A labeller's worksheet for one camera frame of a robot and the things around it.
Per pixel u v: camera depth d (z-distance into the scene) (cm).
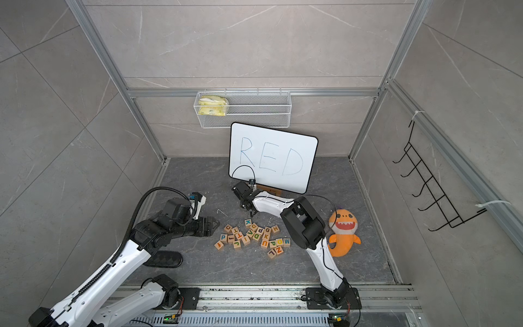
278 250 83
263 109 101
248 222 90
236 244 84
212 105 88
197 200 62
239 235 86
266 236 86
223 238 86
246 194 78
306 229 54
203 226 65
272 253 82
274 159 94
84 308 39
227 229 88
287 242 85
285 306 73
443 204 62
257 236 86
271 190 101
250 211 73
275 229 88
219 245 84
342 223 84
